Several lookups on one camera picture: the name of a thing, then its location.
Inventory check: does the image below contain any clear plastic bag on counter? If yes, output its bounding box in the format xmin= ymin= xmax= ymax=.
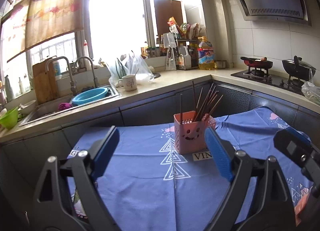
xmin=302 ymin=69 xmax=320 ymax=106

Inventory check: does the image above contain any steel faucet right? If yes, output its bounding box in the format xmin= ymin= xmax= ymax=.
xmin=73 ymin=56 xmax=99 ymax=89

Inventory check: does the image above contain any white mug with print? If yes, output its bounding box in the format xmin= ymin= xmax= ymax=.
xmin=118 ymin=75 xmax=137 ymax=91

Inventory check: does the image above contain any white jug bottle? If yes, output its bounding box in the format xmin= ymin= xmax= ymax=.
xmin=176 ymin=43 xmax=191 ymax=70

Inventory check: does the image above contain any black wok with lid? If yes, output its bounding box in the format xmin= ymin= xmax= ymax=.
xmin=282 ymin=56 xmax=316 ymax=81

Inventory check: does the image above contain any blue printed tablecloth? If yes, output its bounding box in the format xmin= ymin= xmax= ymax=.
xmin=66 ymin=105 xmax=315 ymax=231

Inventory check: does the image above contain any plastic bag with scallions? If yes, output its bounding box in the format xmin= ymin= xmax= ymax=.
xmin=106 ymin=51 xmax=155 ymax=88

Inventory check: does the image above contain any green plastic bowl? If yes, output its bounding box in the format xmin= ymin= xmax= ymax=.
xmin=0 ymin=107 xmax=18 ymax=130

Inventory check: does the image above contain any blue plastic basin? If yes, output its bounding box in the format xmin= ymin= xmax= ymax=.
xmin=72 ymin=88 xmax=108 ymax=106

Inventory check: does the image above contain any steel faucet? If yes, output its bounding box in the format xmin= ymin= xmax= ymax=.
xmin=73 ymin=56 xmax=99 ymax=89
xmin=45 ymin=56 xmax=78 ymax=96

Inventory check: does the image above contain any patterned window blind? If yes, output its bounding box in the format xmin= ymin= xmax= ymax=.
xmin=1 ymin=0 xmax=84 ymax=61

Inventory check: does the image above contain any black gas stove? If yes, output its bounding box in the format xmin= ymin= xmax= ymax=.
xmin=231 ymin=68 xmax=304 ymax=95

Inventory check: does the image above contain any wooden cutting board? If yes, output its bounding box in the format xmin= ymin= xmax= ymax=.
xmin=32 ymin=58 xmax=59 ymax=105

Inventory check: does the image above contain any red frying pan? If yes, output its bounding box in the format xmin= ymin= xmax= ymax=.
xmin=240 ymin=57 xmax=273 ymax=70

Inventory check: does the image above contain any chopsticks bundle in basket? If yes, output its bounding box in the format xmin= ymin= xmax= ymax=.
xmin=178 ymin=82 xmax=223 ymax=125

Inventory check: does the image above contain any pink smiley utensil basket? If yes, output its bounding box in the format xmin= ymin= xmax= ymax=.
xmin=174 ymin=111 xmax=216 ymax=154

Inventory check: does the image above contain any smartphone with red case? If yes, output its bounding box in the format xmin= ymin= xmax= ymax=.
xmin=70 ymin=182 xmax=88 ymax=223

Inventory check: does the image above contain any yellow cooking oil bottle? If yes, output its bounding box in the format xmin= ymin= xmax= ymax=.
xmin=197 ymin=36 xmax=215 ymax=70

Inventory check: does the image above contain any steel faucet left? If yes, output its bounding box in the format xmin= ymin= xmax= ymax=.
xmin=45 ymin=56 xmax=78 ymax=96

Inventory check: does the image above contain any steel kitchen sink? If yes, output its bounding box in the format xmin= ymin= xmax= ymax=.
xmin=20 ymin=85 xmax=120 ymax=126

